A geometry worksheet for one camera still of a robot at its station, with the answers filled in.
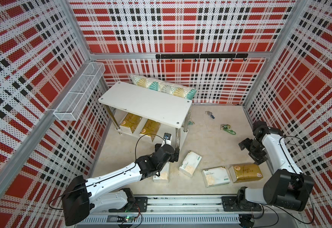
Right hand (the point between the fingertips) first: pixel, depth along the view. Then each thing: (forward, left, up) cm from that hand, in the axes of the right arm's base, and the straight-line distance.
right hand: (248, 153), depth 79 cm
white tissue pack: (-10, +48, -6) cm, 49 cm away
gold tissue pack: (+24, +71, 0) cm, 75 cm away
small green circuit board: (-30, +66, -10) cm, 74 cm away
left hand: (+3, +43, +3) cm, 43 cm away
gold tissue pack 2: (+17, +58, +1) cm, 60 cm away
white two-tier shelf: (+11, +53, +22) cm, 59 cm away
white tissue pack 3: (-11, +19, -7) cm, 23 cm away
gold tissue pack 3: (-9, +3, -5) cm, 11 cm away
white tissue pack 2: (-3, +33, -6) cm, 34 cm away
